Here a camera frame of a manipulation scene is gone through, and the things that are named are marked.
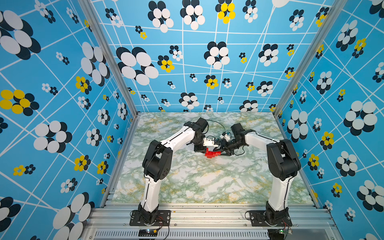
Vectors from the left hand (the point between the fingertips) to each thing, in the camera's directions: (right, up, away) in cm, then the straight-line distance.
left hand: (205, 146), depth 93 cm
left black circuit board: (-30, -39, -21) cm, 54 cm away
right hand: (+8, -3, -1) cm, 8 cm away
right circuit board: (+33, -38, -24) cm, 55 cm away
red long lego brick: (+4, -5, -1) cm, 6 cm away
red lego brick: (+2, -5, -1) cm, 5 cm away
